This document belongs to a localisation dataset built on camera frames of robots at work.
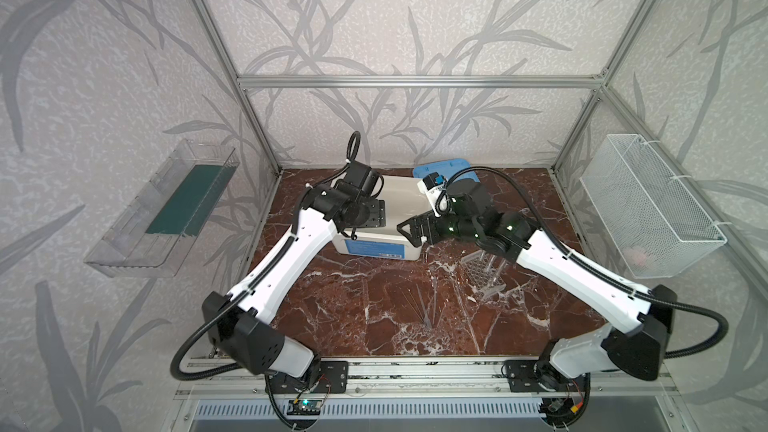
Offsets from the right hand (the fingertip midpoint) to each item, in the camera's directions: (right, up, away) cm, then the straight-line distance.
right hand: (411, 213), depth 71 cm
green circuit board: (-26, -47, 0) cm, 54 cm away
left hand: (-10, +1, +6) cm, 11 cm away
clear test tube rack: (+23, -20, +20) cm, 36 cm away
